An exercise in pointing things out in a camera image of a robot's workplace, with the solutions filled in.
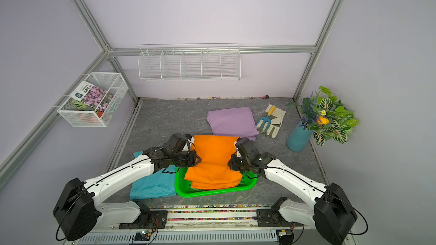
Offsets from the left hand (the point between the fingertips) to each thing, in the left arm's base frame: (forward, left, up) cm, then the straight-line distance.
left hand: (199, 161), depth 80 cm
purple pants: (+29, -23, -10) cm, 39 cm away
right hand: (-1, -14, -2) cm, 14 cm away
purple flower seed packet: (+23, +44, +24) cm, 56 cm away
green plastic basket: (-9, +8, -8) cm, 15 cm away
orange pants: (-5, -6, -2) cm, 8 cm away
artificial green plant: (+5, -55, +23) cm, 60 cm away
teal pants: (-7, +20, -8) cm, 23 cm away
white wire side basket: (+17, +50, +20) cm, 56 cm away
